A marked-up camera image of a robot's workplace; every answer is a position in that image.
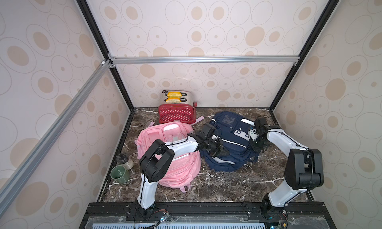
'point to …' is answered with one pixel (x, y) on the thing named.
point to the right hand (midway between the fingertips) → (256, 147)
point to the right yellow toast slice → (173, 100)
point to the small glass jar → (124, 160)
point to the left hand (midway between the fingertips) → (232, 152)
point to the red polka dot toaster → (184, 111)
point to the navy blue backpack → (234, 129)
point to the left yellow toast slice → (174, 94)
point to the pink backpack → (185, 168)
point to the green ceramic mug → (119, 173)
